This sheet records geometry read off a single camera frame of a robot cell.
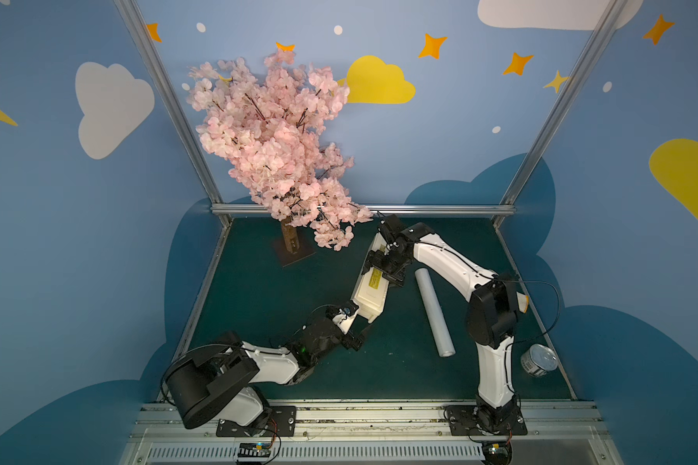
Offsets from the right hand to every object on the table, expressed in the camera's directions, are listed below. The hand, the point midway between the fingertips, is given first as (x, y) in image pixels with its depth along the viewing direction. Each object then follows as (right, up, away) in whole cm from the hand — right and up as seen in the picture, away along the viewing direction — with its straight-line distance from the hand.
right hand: (374, 275), depth 90 cm
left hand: (-5, -10, -6) cm, 12 cm away
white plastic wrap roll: (+21, -20, -4) cm, 29 cm away
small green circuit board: (-32, -43, -17) cm, 57 cm away
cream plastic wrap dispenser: (-1, -3, -6) cm, 7 cm away
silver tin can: (+45, -23, -10) cm, 52 cm away
